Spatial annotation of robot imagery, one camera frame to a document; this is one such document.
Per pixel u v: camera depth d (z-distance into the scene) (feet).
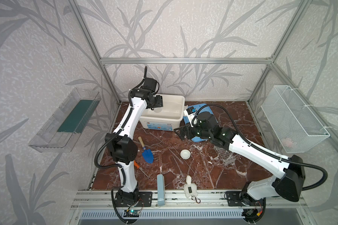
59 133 2.09
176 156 2.92
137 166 2.76
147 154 2.98
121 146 1.60
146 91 2.01
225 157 2.87
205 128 1.83
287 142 2.39
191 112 2.07
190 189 2.42
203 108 2.11
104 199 2.47
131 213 2.33
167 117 2.90
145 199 2.42
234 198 2.47
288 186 1.27
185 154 2.92
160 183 2.46
